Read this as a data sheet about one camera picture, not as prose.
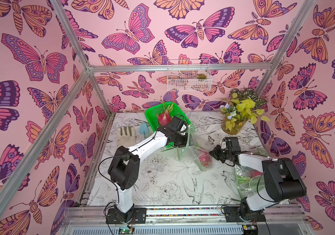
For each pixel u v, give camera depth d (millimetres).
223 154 813
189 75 966
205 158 849
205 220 730
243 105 884
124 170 479
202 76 926
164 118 1021
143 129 1088
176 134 735
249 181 775
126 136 1057
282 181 453
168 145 729
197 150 881
